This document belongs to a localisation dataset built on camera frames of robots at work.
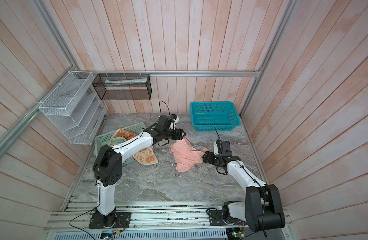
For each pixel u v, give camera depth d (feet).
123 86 3.48
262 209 1.36
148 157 2.93
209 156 2.60
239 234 2.29
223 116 3.97
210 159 2.61
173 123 2.44
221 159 2.20
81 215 2.01
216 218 2.40
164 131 2.35
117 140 3.19
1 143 1.73
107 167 1.64
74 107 2.39
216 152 2.62
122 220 2.40
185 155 3.00
